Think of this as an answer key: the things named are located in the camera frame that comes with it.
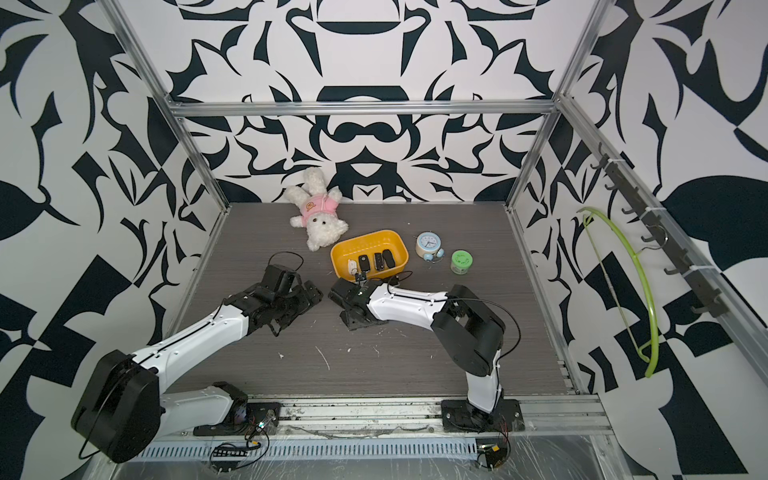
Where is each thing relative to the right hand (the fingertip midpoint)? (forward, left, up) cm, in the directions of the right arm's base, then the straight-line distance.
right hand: (362, 314), depth 89 cm
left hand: (+4, +14, +6) cm, 15 cm away
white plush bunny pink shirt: (+37, +16, +6) cm, 41 cm away
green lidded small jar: (+18, -32, +1) cm, 36 cm away
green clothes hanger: (-21, -58, +22) cm, 65 cm away
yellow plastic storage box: (+26, -9, -1) cm, 28 cm away
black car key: (+19, 0, -1) cm, 19 cm away
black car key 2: (+13, -9, -2) cm, 16 cm away
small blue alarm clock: (+24, -22, +1) cm, 32 cm away
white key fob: (+17, +4, -1) cm, 18 cm away
